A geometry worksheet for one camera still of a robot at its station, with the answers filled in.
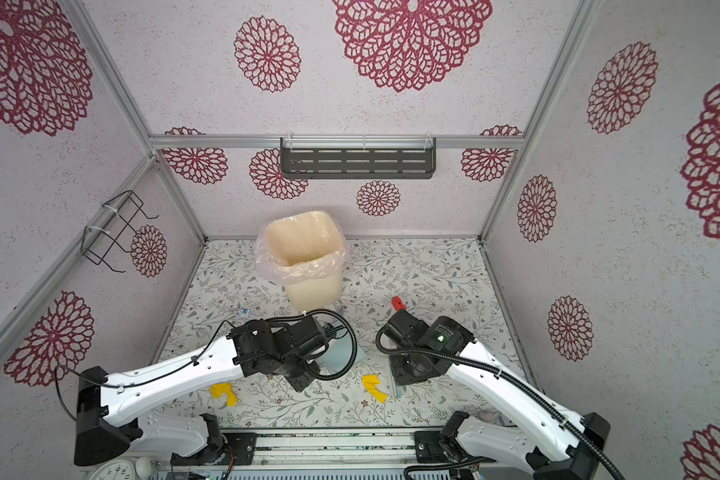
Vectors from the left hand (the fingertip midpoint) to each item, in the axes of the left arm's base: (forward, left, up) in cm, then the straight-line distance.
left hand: (307, 376), depth 72 cm
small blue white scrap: (+26, +25, -12) cm, 38 cm away
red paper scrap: (+28, -26, -13) cm, 41 cm away
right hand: (0, -22, +2) cm, 22 cm away
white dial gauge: (-17, +43, -9) cm, 47 cm away
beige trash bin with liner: (+44, +5, -3) cm, 44 cm away
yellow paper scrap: (+3, -16, -14) cm, 21 cm away
